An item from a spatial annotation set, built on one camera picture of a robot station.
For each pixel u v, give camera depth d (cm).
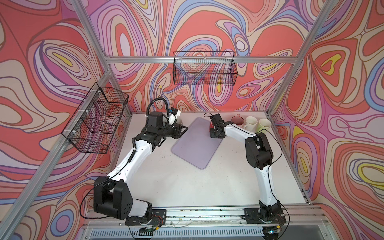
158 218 72
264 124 103
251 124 102
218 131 78
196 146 100
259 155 59
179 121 105
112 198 41
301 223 75
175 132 69
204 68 97
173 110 69
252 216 73
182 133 74
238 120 101
